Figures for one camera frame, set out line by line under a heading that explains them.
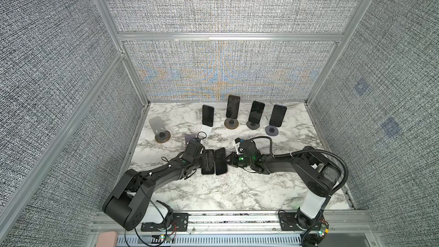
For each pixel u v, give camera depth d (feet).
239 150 2.70
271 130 3.39
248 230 2.40
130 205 1.39
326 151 1.58
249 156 2.39
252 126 3.50
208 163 2.57
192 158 2.26
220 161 2.97
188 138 3.39
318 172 1.60
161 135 3.30
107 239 2.25
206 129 3.42
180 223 2.41
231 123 3.49
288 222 2.38
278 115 3.13
